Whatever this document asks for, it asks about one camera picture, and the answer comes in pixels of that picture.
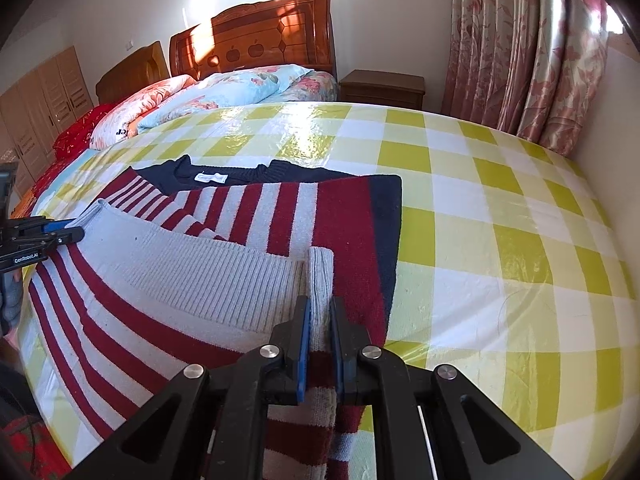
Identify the beige wardrobe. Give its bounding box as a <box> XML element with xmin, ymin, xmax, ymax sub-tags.
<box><xmin>0</xmin><ymin>46</ymin><xmax>95</xmax><ymax>196</ymax></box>

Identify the plain wooden headboard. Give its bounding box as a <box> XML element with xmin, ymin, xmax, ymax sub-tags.
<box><xmin>95</xmin><ymin>41</ymin><xmax>171</xmax><ymax>106</ymax></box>

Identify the wooden nightstand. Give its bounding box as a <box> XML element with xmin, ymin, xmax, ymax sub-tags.
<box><xmin>339</xmin><ymin>70</ymin><xmax>426</xmax><ymax>111</ymax></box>

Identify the yellow white checked cover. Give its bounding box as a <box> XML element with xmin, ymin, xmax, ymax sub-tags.
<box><xmin>15</xmin><ymin>101</ymin><xmax>618</xmax><ymax>480</ymax></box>

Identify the pink floral quilt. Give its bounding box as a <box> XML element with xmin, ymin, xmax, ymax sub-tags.
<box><xmin>89</xmin><ymin>74</ymin><xmax>198</xmax><ymax>150</ymax></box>

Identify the pink floral curtain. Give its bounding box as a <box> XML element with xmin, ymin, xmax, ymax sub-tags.
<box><xmin>441</xmin><ymin>0</ymin><xmax>611</xmax><ymax>158</ymax></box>

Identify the red pink patterned sheet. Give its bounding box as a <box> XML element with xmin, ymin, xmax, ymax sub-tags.
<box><xmin>0</xmin><ymin>412</ymin><xmax>71</xmax><ymax>480</ymax></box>

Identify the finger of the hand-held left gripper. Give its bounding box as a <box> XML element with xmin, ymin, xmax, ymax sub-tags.
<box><xmin>30</xmin><ymin>216</ymin><xmax>76</xmax><ymax>235</ymax></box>
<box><xmin>42</xmin><ymin>227</ymin><xmax>85</xmax><ymax>248</ymax></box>

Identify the light blue floral quilt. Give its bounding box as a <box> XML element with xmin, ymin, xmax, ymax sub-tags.
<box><xmin>136</xmin><ymin>64</ymin><xmax>313</xmax><ymax>133</ymax></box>

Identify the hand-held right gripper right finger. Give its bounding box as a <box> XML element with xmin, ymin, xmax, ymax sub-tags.
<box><xmin>329</xmin><ymin>296</ymin><xmax>576</xmax><ymax>480</ymax></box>

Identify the carved wooden headboard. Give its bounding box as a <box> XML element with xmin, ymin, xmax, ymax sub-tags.
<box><xmin>169</xmin><ymin>0</ymin><xmax>338</xmax><ymax>81</ymax></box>

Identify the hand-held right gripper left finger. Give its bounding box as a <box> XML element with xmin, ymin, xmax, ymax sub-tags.
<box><xmin>62</xmin><ymin>295</ymin><xmax>315</xmax><ymax>480</ymax></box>

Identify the red patterned bedding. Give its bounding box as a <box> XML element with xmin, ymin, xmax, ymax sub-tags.
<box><xmin>30</xmin><ymin>103</ymin><xmax>116</xmax><ymax>196</ymax></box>

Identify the red grey striped navy sweater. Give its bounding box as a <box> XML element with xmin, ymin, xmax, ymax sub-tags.
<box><xmin>27</xmin><ymin>155</ymin><xmax>403</xmax><ymax>480</ymax></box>

